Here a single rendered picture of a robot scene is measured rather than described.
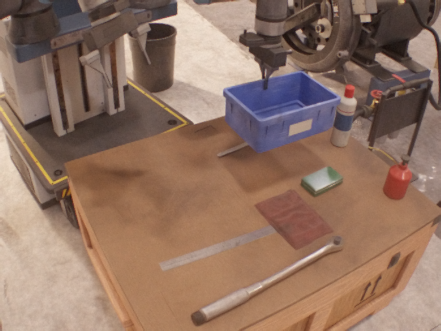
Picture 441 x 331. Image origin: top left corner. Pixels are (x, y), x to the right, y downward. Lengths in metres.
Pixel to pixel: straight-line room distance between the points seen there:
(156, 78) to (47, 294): 1.56
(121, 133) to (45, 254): 0.61
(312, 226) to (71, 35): 0.99
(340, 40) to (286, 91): 0.95
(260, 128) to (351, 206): 0.39
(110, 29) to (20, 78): 0.93
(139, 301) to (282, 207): 0.50
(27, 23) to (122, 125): 0.71
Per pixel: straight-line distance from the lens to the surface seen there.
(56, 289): 1.76
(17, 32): 1.51
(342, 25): 2.33
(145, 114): 2.00
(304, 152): 1.55
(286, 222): 1.25
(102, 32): 1.05
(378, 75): 2.75
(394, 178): 1.41
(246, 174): 1.42
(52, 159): 1.81
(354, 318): 1.57
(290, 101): 1.50
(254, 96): 1.39
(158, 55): 2.70
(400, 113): 2.09
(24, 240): 1.98
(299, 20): 2.55
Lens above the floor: 1.37
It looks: 37 degrees down
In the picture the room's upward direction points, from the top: 4 degrees clockwise
